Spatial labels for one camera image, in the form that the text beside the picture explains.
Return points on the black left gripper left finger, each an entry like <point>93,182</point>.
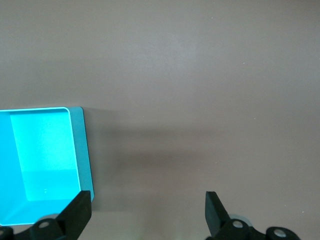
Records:
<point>72,220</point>

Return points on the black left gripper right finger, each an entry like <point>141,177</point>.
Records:
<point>217,220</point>

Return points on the cyan plastic bin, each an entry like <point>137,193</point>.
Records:
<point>42,150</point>

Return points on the brown table cover sheet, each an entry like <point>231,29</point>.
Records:
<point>200,87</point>

